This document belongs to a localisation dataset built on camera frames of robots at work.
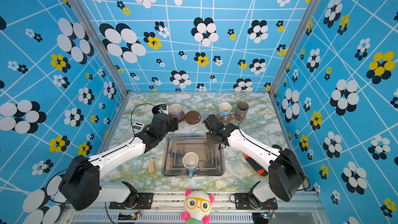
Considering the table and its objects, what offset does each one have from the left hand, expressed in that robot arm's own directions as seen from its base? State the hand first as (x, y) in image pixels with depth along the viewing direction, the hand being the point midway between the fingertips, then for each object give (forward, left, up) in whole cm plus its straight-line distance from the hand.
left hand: (173, 117), depth 86 cm
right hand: (-9, -23, -6) cm, 25 cm away
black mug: (+11, +14, -7) cm, 19 cm away
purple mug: (+13, +1, -11) cm, 17 cm away
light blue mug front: (-20, -10, -14) cm, 26 cm away
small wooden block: (-23, +11, -15) cm, 29 cm away
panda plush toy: (-40, -15, -8) cm, 44 cm away
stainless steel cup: (+10, -41, -5) cm, 43 cm away
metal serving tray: (-10, 0, -17) cm, 20 cm away
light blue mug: (+12, -31, -8) cm, 34 cm away
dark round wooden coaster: (+10, -3, -15) cm, 19 cm away
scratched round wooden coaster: (+11, -10, -15) cm, 21 cm away
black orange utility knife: (-21, -46, -16) cm, 53 cm away
